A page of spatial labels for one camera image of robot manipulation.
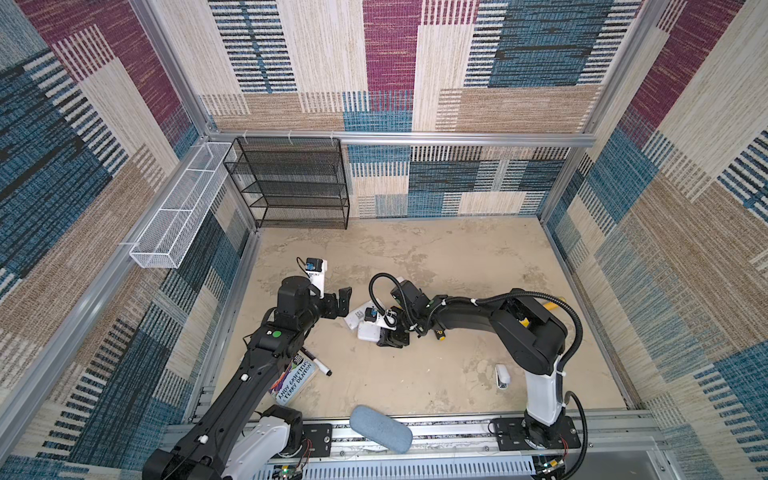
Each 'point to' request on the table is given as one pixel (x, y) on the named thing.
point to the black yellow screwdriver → (440, 334)
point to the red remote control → (369, 332)
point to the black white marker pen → (317, 361)
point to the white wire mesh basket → (161, 242)
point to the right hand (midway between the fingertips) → (386, 334)
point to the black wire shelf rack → (301, 180)
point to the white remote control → (357, 315)
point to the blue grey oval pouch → (381, 429)
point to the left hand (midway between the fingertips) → (335, 283)
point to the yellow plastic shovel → (525, 322)
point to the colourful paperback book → (292, 382)
